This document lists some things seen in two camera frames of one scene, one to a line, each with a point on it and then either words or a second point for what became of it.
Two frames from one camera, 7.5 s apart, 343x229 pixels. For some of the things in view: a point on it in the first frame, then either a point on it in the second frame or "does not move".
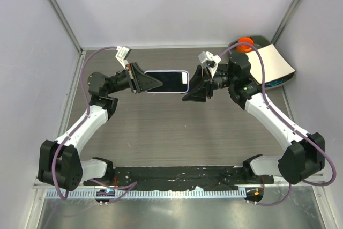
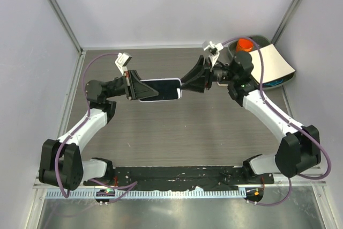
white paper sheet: [274, 66] does not move
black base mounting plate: [154, 177] does not move
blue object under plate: [274, 83] does not move
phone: [173, 81] -> [169, 89]
